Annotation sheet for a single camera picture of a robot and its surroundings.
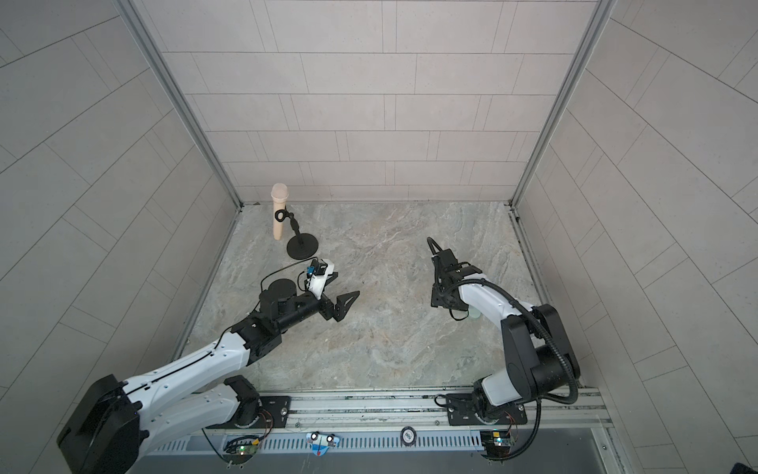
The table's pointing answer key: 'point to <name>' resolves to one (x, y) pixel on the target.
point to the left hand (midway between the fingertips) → (353, 284)
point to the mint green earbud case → (474, 312)
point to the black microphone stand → (302, 245)
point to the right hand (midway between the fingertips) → (443, 299)
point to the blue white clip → (321, 442)
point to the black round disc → (409, 436)
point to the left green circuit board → (243, 453)
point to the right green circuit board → (496, 443)
